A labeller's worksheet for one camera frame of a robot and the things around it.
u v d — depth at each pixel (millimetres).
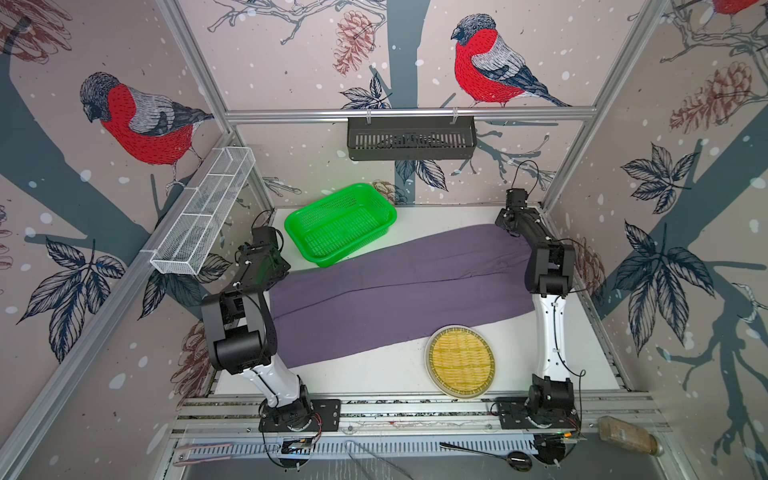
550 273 698
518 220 864
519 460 671
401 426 727
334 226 1153
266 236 759
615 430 672
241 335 477
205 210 790
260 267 602
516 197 942
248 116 941
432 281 997
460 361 815
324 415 731
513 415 728
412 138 1045
